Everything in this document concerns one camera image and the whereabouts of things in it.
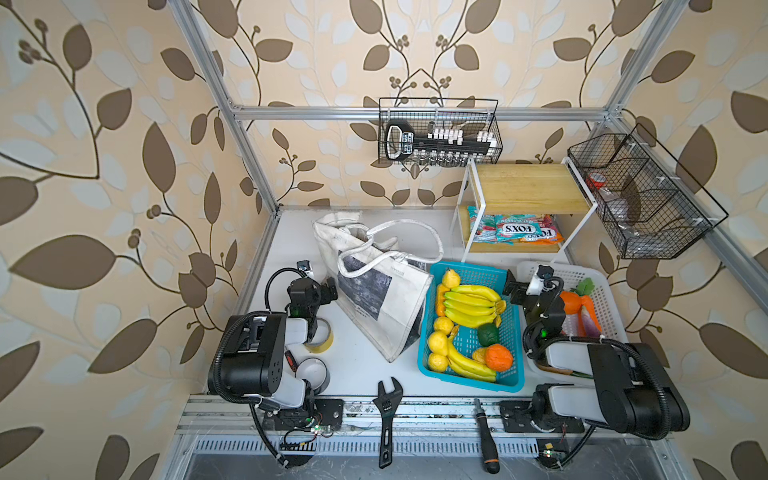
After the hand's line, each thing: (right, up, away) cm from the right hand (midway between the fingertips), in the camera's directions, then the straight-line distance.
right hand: (527, 277), depth 88 cm
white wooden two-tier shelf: (-3, +25, -7) cm, 26 cm away
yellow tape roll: (-60, -20, -2) cm, 63 cm away
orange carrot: (+19, -4, +3) cm, 20 cm away
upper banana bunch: (-16, -9, +2) cm, 18 cm away
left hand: (-64, -1, +6) cm, 64 cm away
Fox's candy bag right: (+7, +13, +1) cm, 15 cm away
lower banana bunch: (-21, -22, -10) cm, 32 cm away
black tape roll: (-62, -26, -5) cm, 67 cm away
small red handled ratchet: (-68, -23, -5) cm, 72 cm away
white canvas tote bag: (-43, +2, -11) cm, 45 cm away
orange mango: (-25, -5, +5) cm, 26 cm away
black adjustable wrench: (-41, -30, -12) cm, 52 cm away
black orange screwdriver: (-17, -37, -18) cm, 45 cm away
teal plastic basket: (-9, -1, +5) cm, 11 cm away
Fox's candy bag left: (-9, +15, +1) cm, 17 cm away
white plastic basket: (+21, -12, -6) cm, 24 cm away
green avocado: (-13, -15, -5) cm, 21 cm away
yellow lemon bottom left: (-28, -22, -9) cm, 37 cm away
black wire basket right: (+24, +20, -14) cm, 34 cm away
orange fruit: (-13, -18, -13) cm, 26 cm away
